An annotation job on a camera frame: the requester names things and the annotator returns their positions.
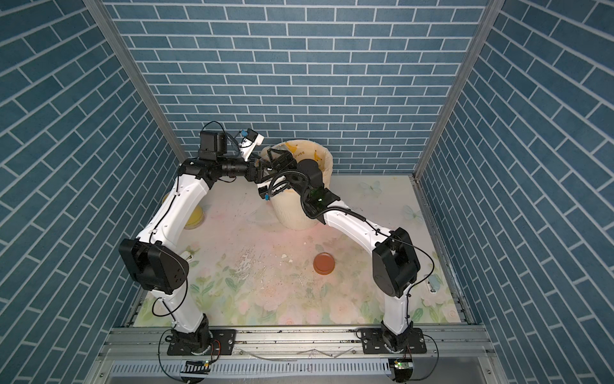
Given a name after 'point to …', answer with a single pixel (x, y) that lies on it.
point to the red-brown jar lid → (324, 263)
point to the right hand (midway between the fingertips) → (283, 150)
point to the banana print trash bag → (301, 150)
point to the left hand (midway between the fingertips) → (279, 167)
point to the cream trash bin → (288, 211)
